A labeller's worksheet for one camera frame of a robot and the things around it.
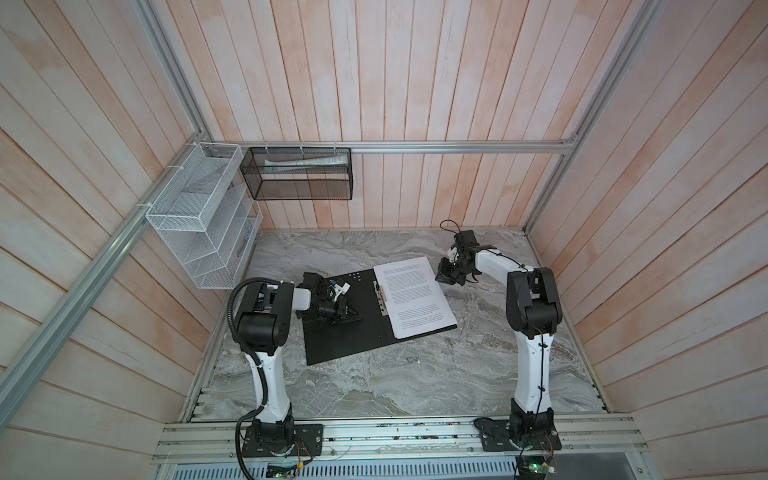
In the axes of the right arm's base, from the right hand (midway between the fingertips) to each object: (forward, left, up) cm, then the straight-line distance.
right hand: (435, 275), depth 105 cm
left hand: (-18, +26, 0) cm, 32 cm away
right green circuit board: (-56, -19, -2) cm, 59 cm away
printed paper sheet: (-10, +8, -1) cm, 13 cm away
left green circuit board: (-58, +42, -1) cm, 72 cm away
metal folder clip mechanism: (-11, +19, +1) cm, 22 cm away
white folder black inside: (-21, +22, -1) cm, 30 cm away
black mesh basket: (+26, +50, +25) cm, 61 cm away
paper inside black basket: (+15, +54, +35) cm, 66 cm away
